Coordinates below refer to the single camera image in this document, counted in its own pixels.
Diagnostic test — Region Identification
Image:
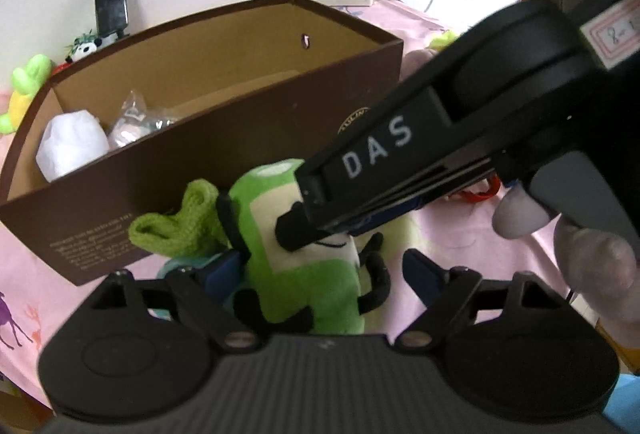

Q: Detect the clear plastic bag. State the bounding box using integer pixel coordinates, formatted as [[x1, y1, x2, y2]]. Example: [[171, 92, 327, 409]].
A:
[[107, 89, 183, 150]]

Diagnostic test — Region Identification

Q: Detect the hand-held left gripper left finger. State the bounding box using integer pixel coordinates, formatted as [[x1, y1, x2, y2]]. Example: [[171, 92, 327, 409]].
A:
[[92, 249, 261, 351]]

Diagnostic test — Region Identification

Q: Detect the yellow-green fluffy toy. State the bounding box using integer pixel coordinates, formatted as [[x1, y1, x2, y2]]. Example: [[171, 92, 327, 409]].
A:
[[427, 29, 463, 54]]

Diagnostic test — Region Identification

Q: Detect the white bagged item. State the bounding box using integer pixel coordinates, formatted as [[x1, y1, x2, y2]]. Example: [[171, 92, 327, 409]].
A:
[[35, 111, 110, 181]]

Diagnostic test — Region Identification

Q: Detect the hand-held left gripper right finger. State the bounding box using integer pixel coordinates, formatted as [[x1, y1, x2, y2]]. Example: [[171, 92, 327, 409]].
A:
[[395, 248, 568, 351]]

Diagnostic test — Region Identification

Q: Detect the person's right hand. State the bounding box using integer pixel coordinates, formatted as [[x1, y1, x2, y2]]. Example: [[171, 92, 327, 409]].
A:
[[492, 187, 640, 347]]

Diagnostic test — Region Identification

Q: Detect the green knitted sock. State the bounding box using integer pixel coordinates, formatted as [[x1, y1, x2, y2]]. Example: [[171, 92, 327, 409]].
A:
[[129, 179, 232, 256]]

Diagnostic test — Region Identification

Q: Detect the green bean plush toy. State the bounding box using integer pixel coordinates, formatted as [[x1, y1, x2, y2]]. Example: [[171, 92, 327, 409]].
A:
[[216, 158, 392, 335]]

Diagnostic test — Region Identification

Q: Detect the panda plush toy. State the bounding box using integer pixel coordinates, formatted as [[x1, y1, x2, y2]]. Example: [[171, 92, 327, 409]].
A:
[[65, 32, 118, 64]]

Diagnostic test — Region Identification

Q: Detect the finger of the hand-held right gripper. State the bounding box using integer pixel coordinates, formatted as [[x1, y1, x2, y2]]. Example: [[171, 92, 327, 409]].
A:
[[345, 168, 503, 239], [275, 155, 501, 251]]

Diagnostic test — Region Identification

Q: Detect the purple plush toy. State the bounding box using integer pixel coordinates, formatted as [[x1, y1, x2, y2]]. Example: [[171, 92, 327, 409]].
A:
[[402, 48, 438, 80]]

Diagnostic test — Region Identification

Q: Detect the red ring object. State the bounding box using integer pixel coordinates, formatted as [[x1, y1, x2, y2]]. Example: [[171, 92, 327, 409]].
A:
[[447, 177, 502, 206]]

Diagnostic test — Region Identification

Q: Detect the brown cardboard box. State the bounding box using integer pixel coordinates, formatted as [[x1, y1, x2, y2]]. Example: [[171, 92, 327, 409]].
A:
[[0, 0, 405, 287]]

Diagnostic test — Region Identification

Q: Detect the teal cloth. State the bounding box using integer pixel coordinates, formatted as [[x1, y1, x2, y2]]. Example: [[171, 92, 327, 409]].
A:
[[150, 251, 238, 320]]

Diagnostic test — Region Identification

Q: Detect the pink printed sheet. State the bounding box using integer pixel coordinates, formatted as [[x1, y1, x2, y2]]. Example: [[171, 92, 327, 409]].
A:
[[0, 0, 640, 365]]

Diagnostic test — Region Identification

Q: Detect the green and yellow plush toy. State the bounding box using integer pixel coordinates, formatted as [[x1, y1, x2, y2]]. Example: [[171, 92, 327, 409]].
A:
[[0, 54, 53, 134]]

